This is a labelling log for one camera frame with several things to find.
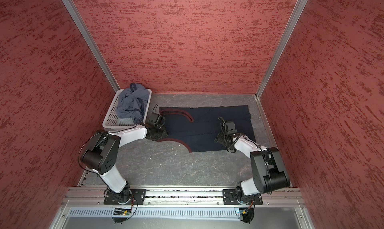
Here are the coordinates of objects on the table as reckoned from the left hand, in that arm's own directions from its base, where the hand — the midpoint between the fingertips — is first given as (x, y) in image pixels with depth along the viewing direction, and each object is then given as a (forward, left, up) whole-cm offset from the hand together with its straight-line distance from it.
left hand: (166, 136), depth 95 cm
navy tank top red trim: (+11, -21, -5) cm, 24 cm away
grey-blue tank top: (+22, +26, +8) cm, 35 cm away
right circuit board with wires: (-40, -46, -3) cm, 62 cm away
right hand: (-4, -35, 0) cm, 36 cm away
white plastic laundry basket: (+10, +37, +3) cm, 38 cm away
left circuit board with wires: (-40, +17, -3) cm, 44 cm away
